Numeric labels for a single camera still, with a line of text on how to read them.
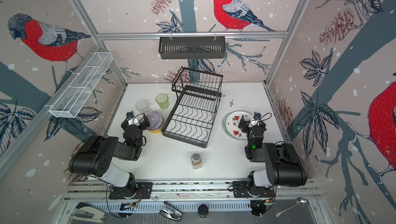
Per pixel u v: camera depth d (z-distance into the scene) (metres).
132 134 0.69
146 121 0.86
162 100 1.06
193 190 0.75
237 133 0.90
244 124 0.82
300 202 0.69
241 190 0.73
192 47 1.06
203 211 0.60
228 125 0.95
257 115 0.76
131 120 0.76
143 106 1.04
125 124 0.81
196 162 0.73
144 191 0.73
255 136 0.67
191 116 1.00
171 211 0.67
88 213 0.69
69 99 0.72
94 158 0.45
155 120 0.92
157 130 0.88
